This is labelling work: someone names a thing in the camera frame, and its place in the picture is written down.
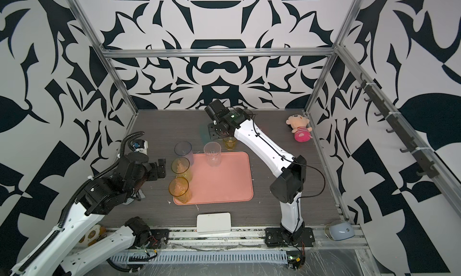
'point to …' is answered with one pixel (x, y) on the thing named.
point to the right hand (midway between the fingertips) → (216, 130)
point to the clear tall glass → (213, 153)
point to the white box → (213, 223)
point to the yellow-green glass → (180, 167)
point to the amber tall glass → (179, 188)
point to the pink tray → (232, 182)
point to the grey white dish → (338, 230)
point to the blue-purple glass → (184, 149)
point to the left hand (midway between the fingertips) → (153, 158)
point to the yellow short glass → (230, 143)
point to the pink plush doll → (299, 123)
